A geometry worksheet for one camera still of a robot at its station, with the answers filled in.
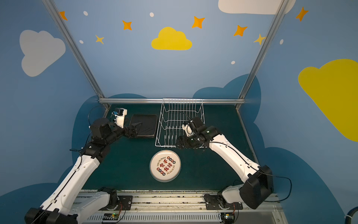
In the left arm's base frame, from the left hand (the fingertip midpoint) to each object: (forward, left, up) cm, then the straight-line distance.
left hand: (134, 118), depth 74 cm
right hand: (-7, -27, -11) cm, 31 cm away
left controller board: (-42, +11, -32) cm, 54 cm away
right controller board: (-41, -52, -32) cm, 73 cm away
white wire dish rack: (+30, -20, -28) cm, 45 cm away
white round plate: (-15, -16, -27) cm, 35 cm away
